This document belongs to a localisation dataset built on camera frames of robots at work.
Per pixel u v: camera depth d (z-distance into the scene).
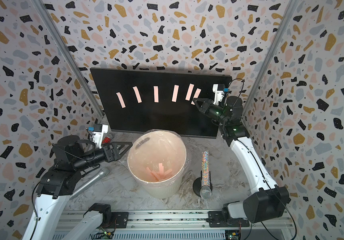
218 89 0.61
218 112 0.59
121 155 0.53
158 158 0.77
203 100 0.64
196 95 0.67
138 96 0.70
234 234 0.72
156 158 0.76
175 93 0.67
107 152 0.52
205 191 0.62
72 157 0.39
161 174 0.81
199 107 0.64
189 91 0.67
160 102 0.69
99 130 0.54
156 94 0.69
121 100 0.72
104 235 0.72
